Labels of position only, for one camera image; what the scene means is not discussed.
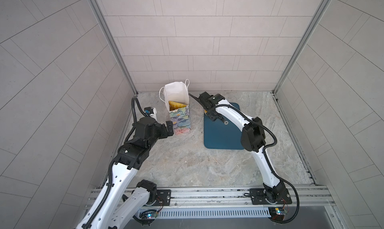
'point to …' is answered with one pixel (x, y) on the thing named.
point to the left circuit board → (151, 214)
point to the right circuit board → (277, 213)
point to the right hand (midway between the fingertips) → (216, 115)
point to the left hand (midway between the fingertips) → (168, 121)
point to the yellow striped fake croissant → (173, 105)
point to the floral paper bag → (175, 95)
